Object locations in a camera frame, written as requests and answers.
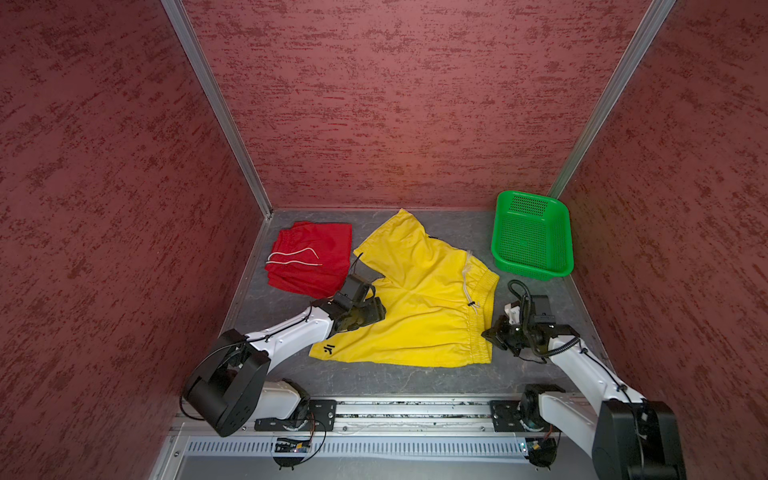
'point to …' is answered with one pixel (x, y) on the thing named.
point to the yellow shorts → (439, 304)
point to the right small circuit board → (542, 451)
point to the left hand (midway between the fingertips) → (378, 319)
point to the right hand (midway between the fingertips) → (479, 338)
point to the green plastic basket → (532, 236)
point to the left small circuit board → (288, 445)
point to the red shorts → (311, 258)
